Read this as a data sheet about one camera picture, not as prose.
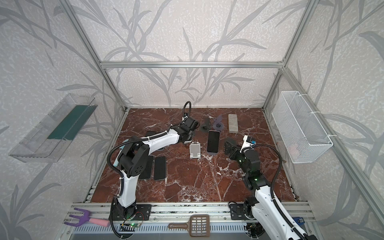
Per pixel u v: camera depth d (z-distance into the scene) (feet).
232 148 2.32
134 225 2.31
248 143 2.27
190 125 2.48
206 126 3.43
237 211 2.41
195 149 2.99
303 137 2.01
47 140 2.10
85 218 2.38
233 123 3.54
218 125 3.54
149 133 3.48
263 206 1.73
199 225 2.32
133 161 1.71
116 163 2.92
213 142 2.91
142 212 2.38
